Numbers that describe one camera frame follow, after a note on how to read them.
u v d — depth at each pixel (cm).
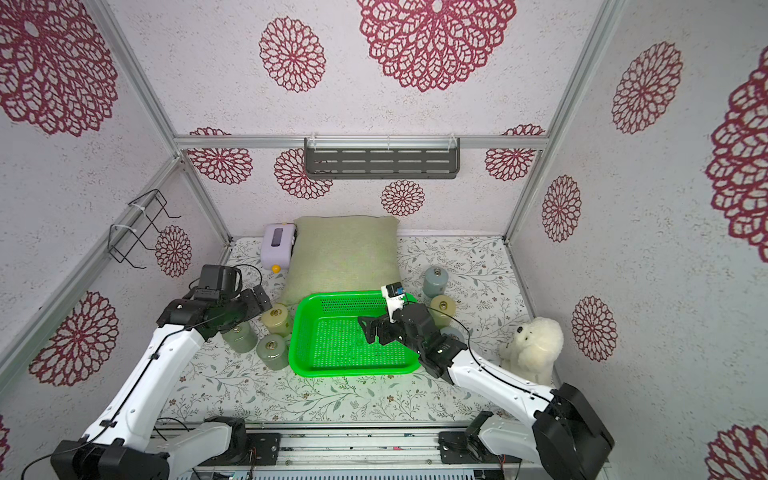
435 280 100
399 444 76
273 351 81
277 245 106
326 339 93
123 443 38
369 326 69
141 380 43
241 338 85
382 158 91
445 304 90
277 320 88
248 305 70
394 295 69
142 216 79
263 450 74
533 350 71
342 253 100
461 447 74
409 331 62
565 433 40
